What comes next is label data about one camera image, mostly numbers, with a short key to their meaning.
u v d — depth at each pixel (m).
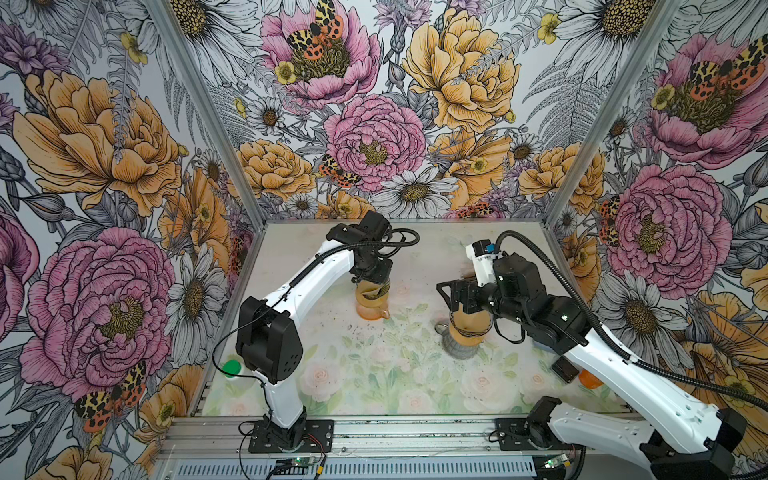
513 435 0.73
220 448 0.73
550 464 0.72
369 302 0.88
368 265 0.70
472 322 0.82
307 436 0.73
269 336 0.46
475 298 0.60
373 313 0.95
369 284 0.77
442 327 0.87
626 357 0.43
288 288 0.50
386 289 0.85
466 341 0.80
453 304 0.62
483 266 0.61
